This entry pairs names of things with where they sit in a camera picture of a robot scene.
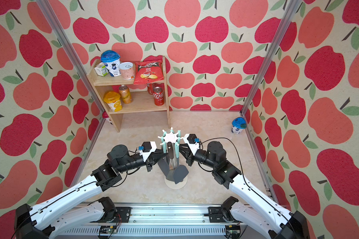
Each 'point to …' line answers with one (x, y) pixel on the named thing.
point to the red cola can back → (150, 88)
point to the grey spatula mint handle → (181, 171)
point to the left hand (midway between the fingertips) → (166, 155)
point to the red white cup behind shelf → (105, 115)
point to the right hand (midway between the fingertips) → (179, 148)
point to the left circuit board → (110, 229)
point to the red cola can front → (158, 96)
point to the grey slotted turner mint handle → (163, 165)
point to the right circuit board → (233, 231)
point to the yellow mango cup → (113, 99)
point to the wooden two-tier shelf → (141, 101)
